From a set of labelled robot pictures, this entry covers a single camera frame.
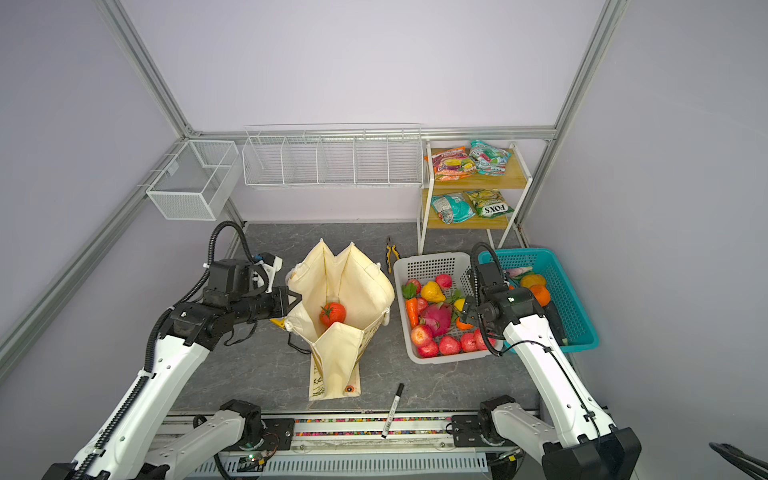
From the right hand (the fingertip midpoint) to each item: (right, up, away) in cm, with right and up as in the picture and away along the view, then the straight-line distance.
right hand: (487, 319), depth 76 cm
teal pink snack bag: (+4, +45, +12) cm, 46 cm away
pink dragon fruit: (-12, -2, +9) cm, 15 cm away
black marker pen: (-23, -21, +5) cm, 31 cm away
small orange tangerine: (-4, -5, +11) cm, 12 cm away
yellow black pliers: (-26, +17, +36) cm, 48 cm away
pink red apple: (-17, -5, +3) cm, 18 cm away
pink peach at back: (-8, +7, +22) cm, 24 cm away
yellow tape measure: (-48, +3, -14) cm, 50 cm away
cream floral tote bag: (-40, +2, +18) cm, 44 cm away
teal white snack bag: (-5, +32, +23) cm, 40 cm away
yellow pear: (-12, +4, +18) cm, 22 cm away
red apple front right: (-2, -8, +7) cm, 10 cm away
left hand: (-47, +5, -4) cm, 47 cm away
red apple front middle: (-9, -9, +7) cm, 14 cm away
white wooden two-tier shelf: (+1, +36, +10) cm, 38 cm away
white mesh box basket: (-90, +41, +23) cm, 101 cm away
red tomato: (-42, -1, +12) cm, 44 cm away
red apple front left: (-15, -10, +6) cm, 19 cm away
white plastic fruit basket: (-3, +12, +24) cm, 27 cm away
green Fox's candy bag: (+8, +34, +26) cm, 43 cm away
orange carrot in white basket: (-18, -1, +13) cm, 23 cm away
